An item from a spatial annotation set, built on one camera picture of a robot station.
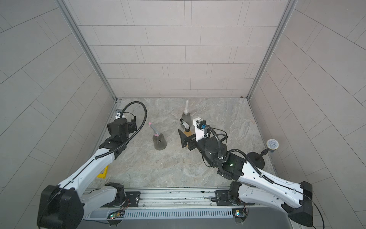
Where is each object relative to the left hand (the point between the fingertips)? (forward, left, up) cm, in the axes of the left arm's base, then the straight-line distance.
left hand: (127, 118), depth 83 cm
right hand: (-15, -35, +13) cm, 40 cm away
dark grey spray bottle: (-10, -19, -9) cm, 24 cm away
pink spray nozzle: (-9, -19, -1) cm, 21 cm away
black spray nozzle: (-5, -34, +2) cm, 35 cm away
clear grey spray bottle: (+7, -35, -8) cm, 37 cm away
